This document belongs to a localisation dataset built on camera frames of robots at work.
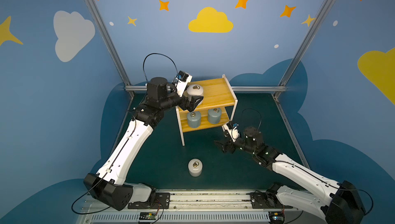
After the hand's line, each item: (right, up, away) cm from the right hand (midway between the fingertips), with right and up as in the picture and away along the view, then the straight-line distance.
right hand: (222, 134), depth 78 cm
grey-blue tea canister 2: (-4, +10, +3) cm, 11 cm away
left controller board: (-37, -38, -6) cm, 53 cm away
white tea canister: (-14, -16, 0) cm, 22 cm away
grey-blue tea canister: (-15, +8, 0) cm, 17 cm away
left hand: (-14, +22, -11) cm, 29 cm away
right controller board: (+26, -39, -5) cm, 47 cm away
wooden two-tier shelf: (-3, +14, -6) cm, 16 cm away
